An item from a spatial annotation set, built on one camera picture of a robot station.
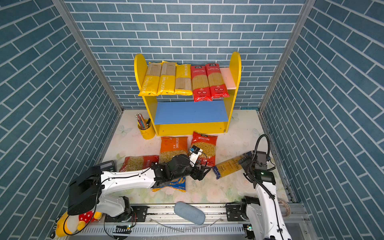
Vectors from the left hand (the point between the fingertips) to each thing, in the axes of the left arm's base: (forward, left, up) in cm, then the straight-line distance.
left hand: (206, 167), depth 75 cm
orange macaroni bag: (+17, +20, -8) cm, 28 cm away
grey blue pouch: (-18, +9, -12) cm, 23 cm away
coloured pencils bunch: (+31, +39, -3) cm, 50 cm away
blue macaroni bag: (-5, +14, -12) cm, 19 cm away
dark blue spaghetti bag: (+6, -17, -12) cm, 22 cm away
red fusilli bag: (+20, -3, -11) cm, 23 cm away
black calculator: (+7, +57, -13) cm, 59 cm away
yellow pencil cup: (+27, +36, -8) cm, 46 cm away
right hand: (+5, -22, -5) cm, 23 cm away
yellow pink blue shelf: (+36, +18, 0) cm, 41 cm away
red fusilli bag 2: (+8, +42, -11) cm, 44 cm away
